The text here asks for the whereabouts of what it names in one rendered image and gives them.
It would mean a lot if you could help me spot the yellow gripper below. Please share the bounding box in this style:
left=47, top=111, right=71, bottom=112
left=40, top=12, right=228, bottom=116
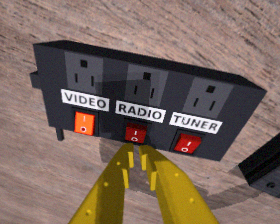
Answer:
left=68, top=143, right=220, bottom=224

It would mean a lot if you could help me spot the black power strip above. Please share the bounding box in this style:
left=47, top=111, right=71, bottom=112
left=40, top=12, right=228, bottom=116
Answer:
left=29, top=40, right=267, bottom=162

